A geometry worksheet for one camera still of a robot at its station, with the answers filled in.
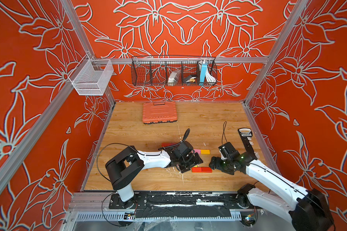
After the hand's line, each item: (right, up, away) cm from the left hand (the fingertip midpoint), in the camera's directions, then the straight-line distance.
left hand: (200, 165), depth 81 cm
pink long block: (+1, +5, +13) cm, 14 cm away
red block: (+4, -4, +2) cm, 6 cm away
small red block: (-21, +9, +14) cm, 27 cm away
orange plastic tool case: (-31, +30, +26) cm, 51 cm away
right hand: (+7, -1, 0) cm, 7 cm away
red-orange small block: (-2, -3, +2) cm, 4 cm away
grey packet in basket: (-16, +53, +10) cm, 56 cm away
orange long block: (+5, +5, +10) cm, 12 cm away
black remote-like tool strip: (+35, +15, +17) cm, 42 cm away
